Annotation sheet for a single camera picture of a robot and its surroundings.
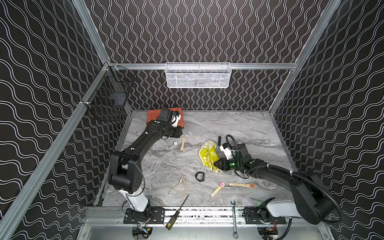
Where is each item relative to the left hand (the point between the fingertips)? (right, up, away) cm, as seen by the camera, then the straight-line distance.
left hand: (185, 132), depth 88 cm
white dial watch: (-8, -8, +13) cm, 17 cm away
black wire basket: (-50, +21, +7) cm, 55 cm away
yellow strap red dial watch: (+20, -30, -4) cm, 36 cm away
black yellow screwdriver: (-5, -42, -16) cm, 45 cm away
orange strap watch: (+38, -30, -4) cm, 48 cm away
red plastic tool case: (-5, +10, -6) cm, 13 cm away
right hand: (+18, -18, -1) cm, 25 cm away
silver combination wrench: (+24, -47, -18) cm, 56 cm away
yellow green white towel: (+14, -14, +7) cm, 21 cm away
